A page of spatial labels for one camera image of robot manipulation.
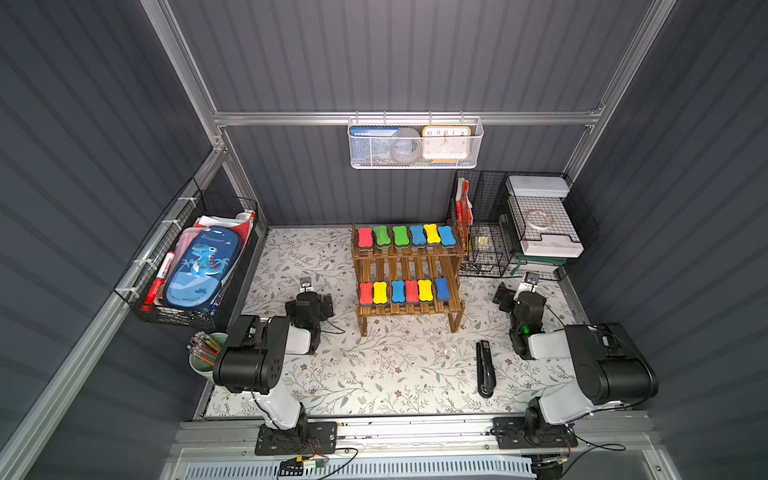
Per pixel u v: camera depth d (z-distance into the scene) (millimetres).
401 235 805
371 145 839
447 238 795
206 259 663
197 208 791
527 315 708
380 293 828
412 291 827
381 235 801
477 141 843
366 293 826
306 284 846
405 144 889
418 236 788
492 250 1139
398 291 828
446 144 888
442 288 838
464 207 1153
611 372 450
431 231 806
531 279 793
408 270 899
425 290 831
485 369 809
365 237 793
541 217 962
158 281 645
